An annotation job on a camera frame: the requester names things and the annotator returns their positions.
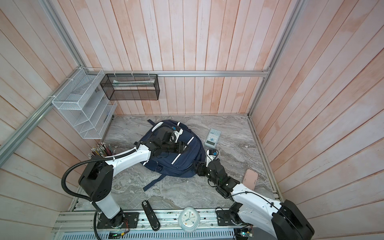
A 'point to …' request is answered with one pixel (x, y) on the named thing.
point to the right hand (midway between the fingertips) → (196, 162)
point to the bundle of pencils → (101, 150)
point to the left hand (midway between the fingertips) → (186, 149)
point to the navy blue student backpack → (184, 164)
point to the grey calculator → (212, 138)
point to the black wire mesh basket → (131, 86)
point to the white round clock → (189, 219)
